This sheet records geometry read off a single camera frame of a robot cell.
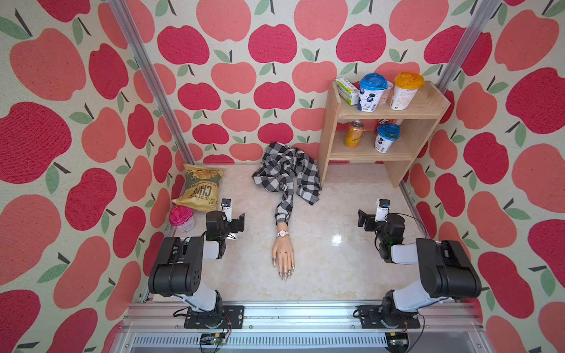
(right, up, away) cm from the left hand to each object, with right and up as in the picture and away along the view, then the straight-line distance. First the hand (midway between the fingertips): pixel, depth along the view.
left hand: (234, 214), depth 95 cm
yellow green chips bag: (-17, +12, +6) cm, 22 cm away
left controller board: (-2, -38, -24) cm, 45 cm away
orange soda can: (+52, +35, -2) cm, 63 cm away
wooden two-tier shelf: (+78, +39, -4) cm, 87 cm away
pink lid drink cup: (-20, 0, -7) cm, 21 cm away
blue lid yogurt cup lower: (+65, +35, -5) cm, 74 cm away
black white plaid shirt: (+21, +24, +16) cm, 35 cm away
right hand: (+61, 0, -2) cm, 61 cm away
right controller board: (+60, -39, -23) cm, 75 cm away
